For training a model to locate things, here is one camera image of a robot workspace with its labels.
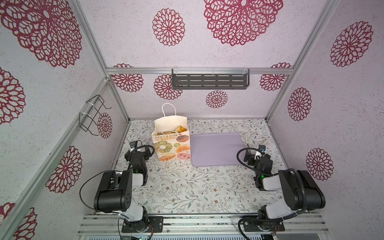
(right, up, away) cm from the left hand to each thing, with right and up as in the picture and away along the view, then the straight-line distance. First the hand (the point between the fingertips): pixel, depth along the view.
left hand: (137, 150), depth 92 cm
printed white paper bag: (+23, +8, -11) cm, 26 cm away
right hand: (+74, +1, -1) cm, 74 cm away
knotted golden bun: (+27, +13, -3) cm, 30 cm away
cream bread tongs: (+72, +8, +11) cm, 73 cm away
